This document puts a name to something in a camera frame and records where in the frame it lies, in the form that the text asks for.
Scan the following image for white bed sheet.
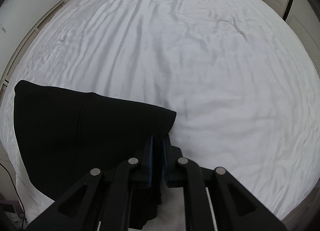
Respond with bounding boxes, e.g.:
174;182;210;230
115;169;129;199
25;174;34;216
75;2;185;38
1;0;319;221

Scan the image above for white wardrobe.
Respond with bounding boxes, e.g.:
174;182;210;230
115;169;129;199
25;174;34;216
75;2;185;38
263;0;319;58

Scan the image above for black pants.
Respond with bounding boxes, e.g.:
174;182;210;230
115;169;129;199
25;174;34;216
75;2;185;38
14;80;176;219

